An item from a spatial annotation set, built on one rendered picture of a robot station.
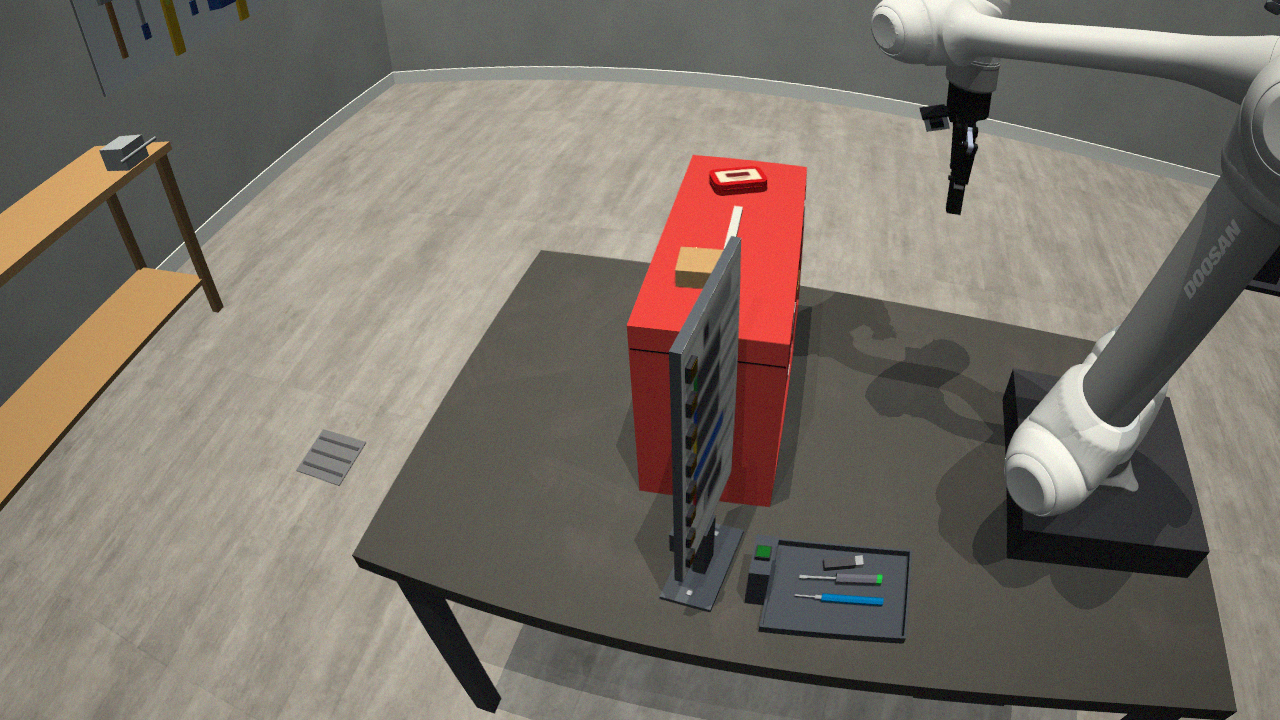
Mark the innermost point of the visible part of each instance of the tan cardboard box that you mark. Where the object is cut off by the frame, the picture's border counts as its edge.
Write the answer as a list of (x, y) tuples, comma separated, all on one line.
[(694, 266)]

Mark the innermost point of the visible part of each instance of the blue-handled deburring tool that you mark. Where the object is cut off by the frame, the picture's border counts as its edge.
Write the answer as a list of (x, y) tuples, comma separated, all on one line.
[(847, 599)]

